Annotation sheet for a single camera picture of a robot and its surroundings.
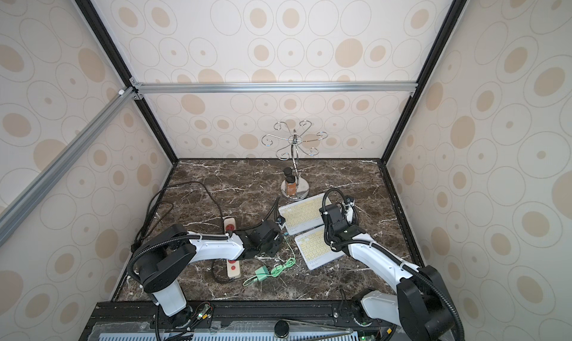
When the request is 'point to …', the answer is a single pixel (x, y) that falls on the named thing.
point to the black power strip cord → (154, 200)
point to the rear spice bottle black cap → (287, 171)
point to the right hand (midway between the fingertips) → (354, 220)
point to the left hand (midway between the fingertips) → (283, 240)
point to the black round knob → (281, 328)
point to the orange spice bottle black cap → (291, 190)
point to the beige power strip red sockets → (233, 266)
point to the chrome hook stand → (293, 141)
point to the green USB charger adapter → (262, 272)
